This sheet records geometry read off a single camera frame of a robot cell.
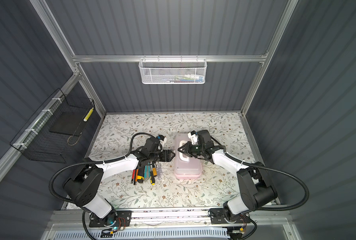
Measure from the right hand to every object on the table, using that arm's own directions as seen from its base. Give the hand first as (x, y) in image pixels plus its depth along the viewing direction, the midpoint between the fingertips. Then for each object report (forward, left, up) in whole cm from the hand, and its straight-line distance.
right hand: (180, 151), depth 84 cm
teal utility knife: (-7, +20, -11) cm, 24 cm away
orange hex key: (-10, +26, -11) cm, 30 cm away
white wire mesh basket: (+72, +7, +9) cm, 73 cm away
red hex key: (-10, +28, -11) cm, 32 cm away
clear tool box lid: (-6, -2, -3) cm, 7 cm away
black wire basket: (-6, +62, +23) cm, 67 cm away
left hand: (+1, +5, -5) cm, 7 cm away
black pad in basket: (+7, +56, +18) cm, 59 cm away
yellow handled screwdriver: (-11, +16, -10) cm, 22 cm away
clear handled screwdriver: (-7, +13, -11) cm, 18 cm away
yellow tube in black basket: (+11, +51, +17) cm, 55 cm away
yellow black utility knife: (-9, +24, -10) cm, 27 cm away
